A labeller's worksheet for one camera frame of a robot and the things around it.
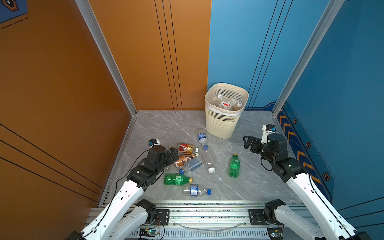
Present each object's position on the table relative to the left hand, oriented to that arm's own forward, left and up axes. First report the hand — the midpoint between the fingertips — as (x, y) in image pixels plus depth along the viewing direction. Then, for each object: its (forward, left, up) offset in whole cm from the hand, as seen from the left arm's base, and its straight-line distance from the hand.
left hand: (172, 152), depth 78 cm
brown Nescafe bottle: (+2, -5, -12) cm, 14 cm away
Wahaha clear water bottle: (+40, -26, +2) cm, 47 cm away
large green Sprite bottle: (-10, -2, -12) cm, 16 cm away
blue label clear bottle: (+18, -16, -13) cm, 27 cm away
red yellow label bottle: (+10, -7, -12) cm, 17 cm away
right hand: (+5, -39, +6) cm, 40 cm away
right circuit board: (-33, -51, -19) cm, 64 cm away
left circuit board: (-33, +11, -19) cm, 40 cm away
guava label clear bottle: (-4, -21, -13) cm, 25 cm away
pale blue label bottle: (-1, -11, -13) cm, 17 cm away
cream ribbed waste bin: (+32, -30, +6) cm, 45 cm away
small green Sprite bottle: (0, -36, -15) cm, 39 cm away
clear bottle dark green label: (+33, -40, +3) cm, 51 cm away
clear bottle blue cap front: (-16, -12, -12) cm, 23 cm away
